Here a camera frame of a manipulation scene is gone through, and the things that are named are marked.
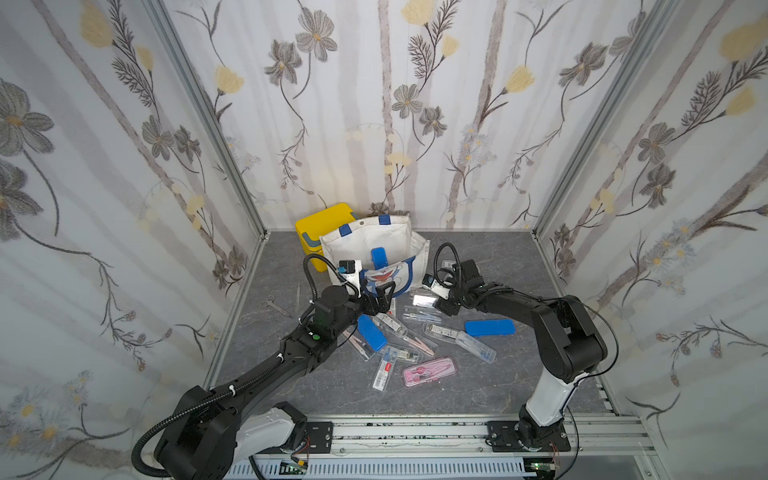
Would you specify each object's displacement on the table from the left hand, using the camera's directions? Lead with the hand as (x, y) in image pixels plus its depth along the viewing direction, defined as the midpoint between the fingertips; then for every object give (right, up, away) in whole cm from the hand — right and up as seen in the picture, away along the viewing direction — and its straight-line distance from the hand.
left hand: (384, 281), depth 77 cm
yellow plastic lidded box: (-27, +18, +30) cm, 45 cm away
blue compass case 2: (-4, -17, +13) cm, 22 cm away
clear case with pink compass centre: (+7, -18, +13) cm, 23 cm away
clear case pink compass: (-10, -19, +13) cm, 25 cm away
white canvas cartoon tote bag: (+1, +9, +26) cm, 28 cm away
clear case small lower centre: (+7, -22, +9) cm, 25 cm away
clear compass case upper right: (+13, -7, +21) cm, 25 cm away
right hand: (+19, -3, +19) cm, 27 cm away
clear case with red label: (0, -26, +6) cm, 26 cm away
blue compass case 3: (+32, -17, +19) cm, 41 cm away
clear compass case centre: (+12, -13, +19) cm, 26 cm away
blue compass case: (-2, +6, +25) cm, 26 cm away
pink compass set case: (+13, -26, +7) cm, 30 cm away
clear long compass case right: (+24, -19, +13) cm, 33 cm away
